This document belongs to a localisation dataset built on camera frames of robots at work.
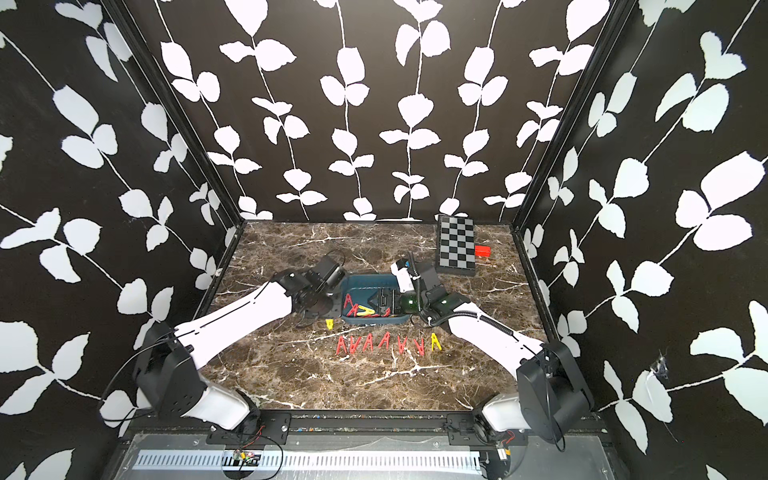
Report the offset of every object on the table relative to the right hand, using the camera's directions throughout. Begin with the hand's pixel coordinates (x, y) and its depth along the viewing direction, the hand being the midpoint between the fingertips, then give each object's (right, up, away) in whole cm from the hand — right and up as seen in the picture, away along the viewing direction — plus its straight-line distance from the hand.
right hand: (377, 297), depth 81 cm
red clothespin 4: (-7, -16, +7) cm, 19 cm away
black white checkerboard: (+28, +15, +30) cm, 43 cm away
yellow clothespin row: (+17, -14, +8) cm, 24 cm away
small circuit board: (-31, -37, -11) cm, 50 cm away
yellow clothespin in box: (-4, -7, +13) cm, 15 cm away
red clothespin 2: (-3, -14, +7) cm, 16 cm away
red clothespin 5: (+12, -16, +7) cm, 21 cm away
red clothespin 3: (+7, -16, +7) cm, 18 cm away
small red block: (+38, +13, +31) cm, 51 cm away
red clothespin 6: (-11, -15, +7) cm, 20 cm away
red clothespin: (+2, -14, +8) cm, 16 cm away
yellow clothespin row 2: (-13, -7, 0) cm, 15 cm away
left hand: (-11, -3, +2) cm, 11 cm away
